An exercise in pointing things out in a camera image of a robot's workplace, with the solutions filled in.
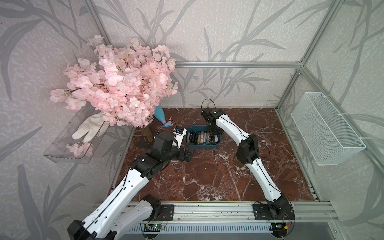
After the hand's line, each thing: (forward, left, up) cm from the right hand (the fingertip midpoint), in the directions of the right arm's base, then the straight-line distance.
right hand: (214, 133), depth 102 cm
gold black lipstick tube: (-4, +2, -2) cm, 5 cm away
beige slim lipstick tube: (-4, +11, -1) cm, 12 cm away
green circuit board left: (-52, +30, -3) cm, 60 cm away
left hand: (-22, +15, +20) cm, 33 cm away
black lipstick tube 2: (-2, +14, -2) cm, 15 cm away
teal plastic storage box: (+4, +11, -1) cm, 12 cm away
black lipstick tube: (-3, +16, -1) cm, 16 cm away
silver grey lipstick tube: (-2, +6, -2) cm, 7 cm away
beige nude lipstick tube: (-3, +18, -1) cm, 18 cm away
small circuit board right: (-53, -29, -7) cm, 61 cm away
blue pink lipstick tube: (-3, -1, -2) cm, 4 cm away
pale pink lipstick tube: (-4, +9, -1) cm, 10 cm away
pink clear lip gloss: (-6, +4, -3) cm, 8 cm away
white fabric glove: (-16, +58, +30) cm, 68 cm away
